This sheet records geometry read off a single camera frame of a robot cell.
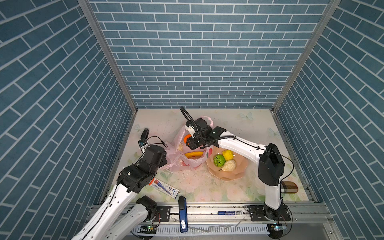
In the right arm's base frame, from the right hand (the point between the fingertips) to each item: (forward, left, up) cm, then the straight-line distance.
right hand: (187, 140), depth 85 cm
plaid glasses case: (-18, -56, -12) cm, 60 cm away
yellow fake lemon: (-3, -24, -9) cm, 26 cm away
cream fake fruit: (+1, +5, -10) cm, 11 cm away
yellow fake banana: (-2, -4, -11) cm, 12 cm away
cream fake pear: (-9, -25, -9) cm, 28 cm away
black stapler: (+10, +32, -11) cm, 35 cm away
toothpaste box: (-23, +11, -13) cm, 28 cm away
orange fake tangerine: (-1, +1, +4) cm, 4 cm away
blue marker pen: (-32, -25, -14) cm, 43 cm away
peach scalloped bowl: (-11, -16, -13) cm, 23 cm away
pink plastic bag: (-14, +1, +5) cm, 14 cm away
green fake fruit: (-7, -19, -9) cm, 22 cm away
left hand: (-12, +10, +5) cm, 17 cm away
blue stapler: (-35, -2, -11) cm, 36 cm away
